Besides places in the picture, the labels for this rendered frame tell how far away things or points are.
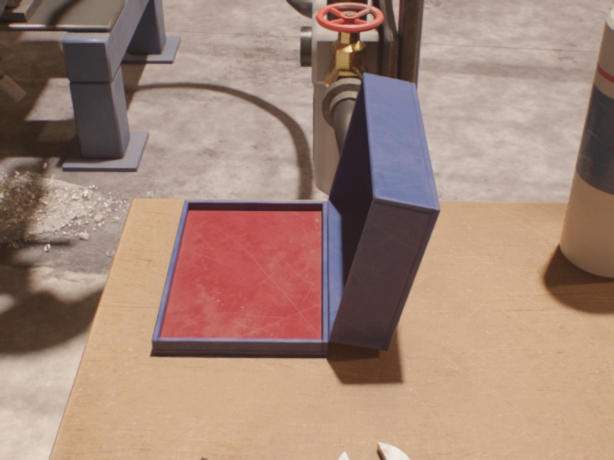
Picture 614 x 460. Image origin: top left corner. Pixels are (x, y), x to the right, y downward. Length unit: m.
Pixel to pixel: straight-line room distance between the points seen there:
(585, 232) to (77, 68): 1.15
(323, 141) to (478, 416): 0.62
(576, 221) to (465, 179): 1.01
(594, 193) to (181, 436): 0.31
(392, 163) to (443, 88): 1.45
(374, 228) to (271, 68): 1.56
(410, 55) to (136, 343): 0.47
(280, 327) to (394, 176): 0.13
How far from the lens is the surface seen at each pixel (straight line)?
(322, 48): 1.01
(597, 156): 0.60
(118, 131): 1.66
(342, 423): 0.51
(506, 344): 0.57
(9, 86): 1.42
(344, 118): 0.86
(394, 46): 0.90
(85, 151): 1.69
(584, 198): 0.62
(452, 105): 1.89
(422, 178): 0.51
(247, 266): 0.61
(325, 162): 1.10
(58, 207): 1.58
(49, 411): 1.21
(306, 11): 1.66
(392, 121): 0.56
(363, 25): 0.92
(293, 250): 0.63
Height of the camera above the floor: 0.85
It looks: 35 degrees down
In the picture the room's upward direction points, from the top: straight up
